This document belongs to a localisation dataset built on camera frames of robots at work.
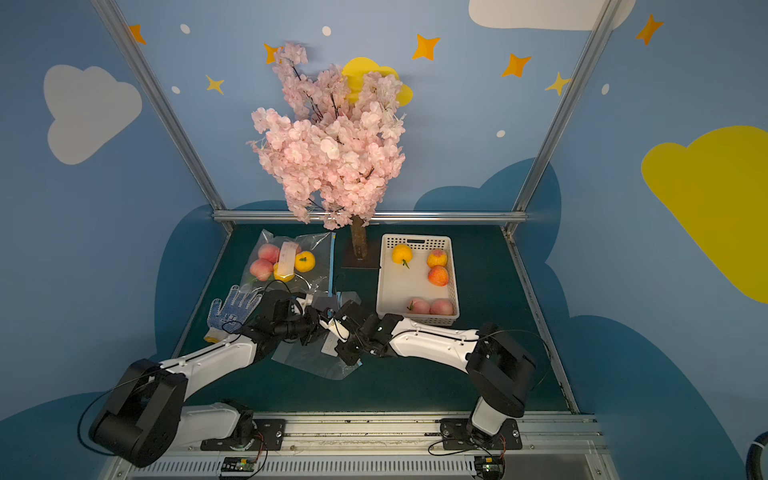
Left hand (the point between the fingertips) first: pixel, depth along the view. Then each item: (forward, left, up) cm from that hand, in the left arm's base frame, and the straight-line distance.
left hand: (341, 317), depth 84 cm
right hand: (-6, -1, -3) cm, 7 cm away
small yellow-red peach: (+27, -31, -5) cm, 41 cm away
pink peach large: (+27, +30, -5) cm, 40 cm away
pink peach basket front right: (+7, -30, -5) cm, 32 cm away
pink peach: (+7, -23, -4) cm, 25 cm away
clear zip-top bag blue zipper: (+19, +11, -10) cm, 24 cm away
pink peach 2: (+20, +31, -6) cm, 37 cm away
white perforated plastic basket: (+19, -17, -11) cm, 28 cm away
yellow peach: (+25, +16, -6) cm, 30 cm away
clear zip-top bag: (-8, +10, -11) cm, 17 cm away
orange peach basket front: (+18, +23, -8) cm, 30 cm away
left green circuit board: (-34, +22, -12) cm, 42 cm away
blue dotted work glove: (+9, +37, -12) cm, 39 cm away
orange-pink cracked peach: (+20, -30, -6) cm, 37 cm away
